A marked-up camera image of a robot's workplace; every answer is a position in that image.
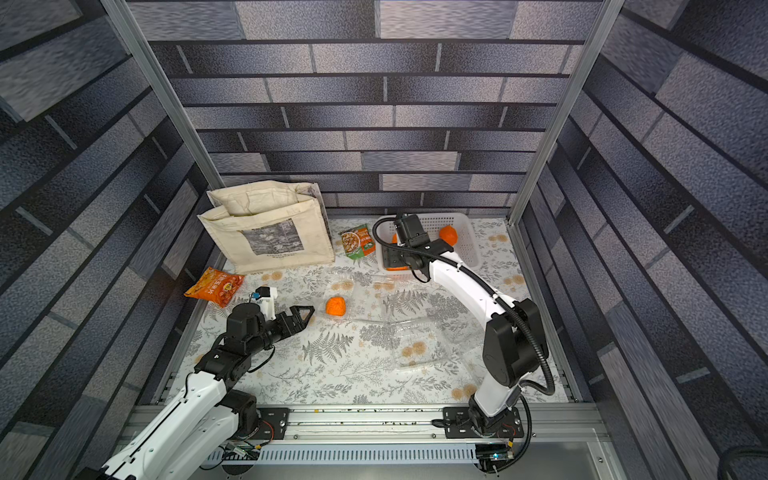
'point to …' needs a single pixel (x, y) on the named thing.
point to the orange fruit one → (449, 234)
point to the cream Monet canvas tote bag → (268, 225)
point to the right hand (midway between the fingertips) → (395, 249)
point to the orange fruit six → (336, 306)
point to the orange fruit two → (400, 268)
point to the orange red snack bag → (216, 286)
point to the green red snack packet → (358, 242)
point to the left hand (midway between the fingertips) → (305, 312)
